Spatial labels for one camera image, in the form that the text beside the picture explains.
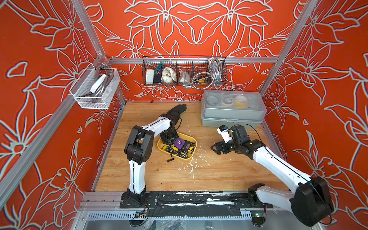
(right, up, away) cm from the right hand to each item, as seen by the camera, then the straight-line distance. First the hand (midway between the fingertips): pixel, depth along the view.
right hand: (215, 144), depth 82 cm
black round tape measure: (-19, -7, +6) cm, 21 cm away
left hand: (-26, 0, +14) cm, 30 cm away
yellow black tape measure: (-27, -4, +8) cm, 29 cm away
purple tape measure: (-21, -1, +10) cm, 23 cm away
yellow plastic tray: (-14, -2, +8) cm, 16 cm away
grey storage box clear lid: (+13, +22, +10) cm, 27 cm away
